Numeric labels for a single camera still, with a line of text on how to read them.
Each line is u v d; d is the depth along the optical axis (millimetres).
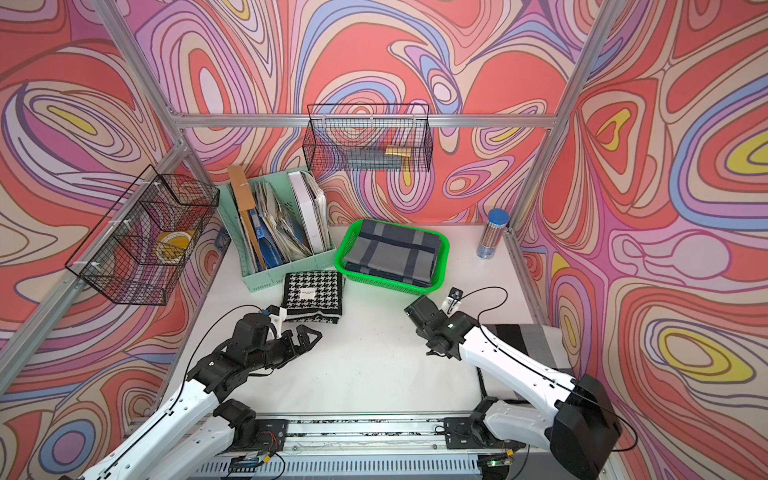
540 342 878
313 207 928
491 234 990
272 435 728
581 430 388
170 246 704
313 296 938
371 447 732
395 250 992
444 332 564
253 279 971
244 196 823
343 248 1015
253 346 601
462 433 731
